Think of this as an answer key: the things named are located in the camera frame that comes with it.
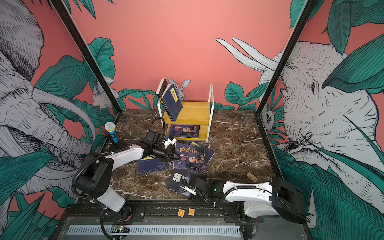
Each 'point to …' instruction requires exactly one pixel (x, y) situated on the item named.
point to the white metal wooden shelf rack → (193, 123)
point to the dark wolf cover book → (186, 177)
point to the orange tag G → (181, 212)
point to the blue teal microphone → (110, 127)
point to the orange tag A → (191, 211)
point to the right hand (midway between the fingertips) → (190, 190)
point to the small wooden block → (252, 177)
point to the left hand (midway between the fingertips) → (180, 157)
